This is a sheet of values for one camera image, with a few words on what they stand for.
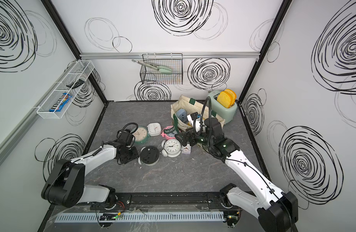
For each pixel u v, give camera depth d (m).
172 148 0.89
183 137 0.62
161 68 0.92
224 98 0.93
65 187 0.42
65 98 0.70
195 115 0.63
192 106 0.92
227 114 0.96
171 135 0.96
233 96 0.94
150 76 1.08
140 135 0.96
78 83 0.81
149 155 0.85
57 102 0.71
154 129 0.99
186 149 0.91
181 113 0.97
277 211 0.37
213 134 0.55
